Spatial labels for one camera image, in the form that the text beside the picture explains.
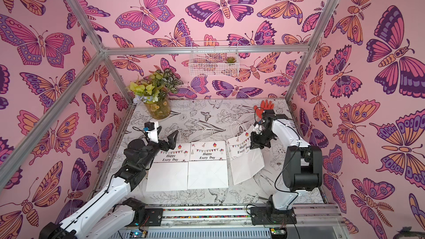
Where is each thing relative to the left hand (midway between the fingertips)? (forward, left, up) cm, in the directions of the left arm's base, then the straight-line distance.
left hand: (170, 128), depth 77 cm
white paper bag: (-7, -37, -20) cm, 42 cm away
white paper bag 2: (-11, -17, -20) cm, 29 cm away
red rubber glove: (+36, -55, -23) cm, 70 cm away
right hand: (-1, -41, -15) cm, 43 cm away
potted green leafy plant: (+25, +14, +1) cm, 28 cm away
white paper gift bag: (-12, +3, -22) cm, 25 cm away
